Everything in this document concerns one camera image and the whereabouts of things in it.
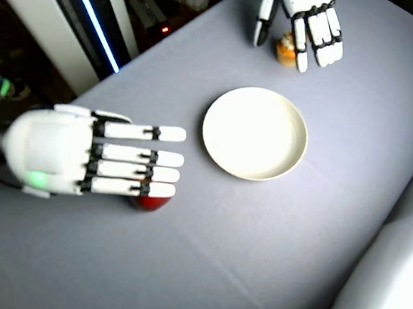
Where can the red round fruit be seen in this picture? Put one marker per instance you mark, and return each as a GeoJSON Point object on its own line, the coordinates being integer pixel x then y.
{"type": "Point", "coordinates": [152, 204]}

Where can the blue light strip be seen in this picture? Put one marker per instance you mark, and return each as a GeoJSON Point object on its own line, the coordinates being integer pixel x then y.
{"type": "Point", "coordinates": [99, 31]}

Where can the white upright panel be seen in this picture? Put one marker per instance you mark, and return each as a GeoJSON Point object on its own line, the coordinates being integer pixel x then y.
{"type": "Point", "coordinates": [54, 37]}

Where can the toy cupcake with fruit topping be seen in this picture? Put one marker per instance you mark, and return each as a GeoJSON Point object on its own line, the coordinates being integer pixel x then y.
{"type": "Point", "coordinates": [285, 52]}

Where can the white round plate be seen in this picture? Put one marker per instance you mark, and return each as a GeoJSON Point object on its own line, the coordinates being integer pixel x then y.
{"type": "Point", "coordinates": [255, 133]}

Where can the black device with red light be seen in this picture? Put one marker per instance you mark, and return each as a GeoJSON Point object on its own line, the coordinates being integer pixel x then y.
{"type": "Point", "coordinates": [152, 17]}

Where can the grey table cloth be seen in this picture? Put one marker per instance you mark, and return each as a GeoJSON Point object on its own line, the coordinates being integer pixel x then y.
{"type": "Point", "coordinates": [205, 257]}

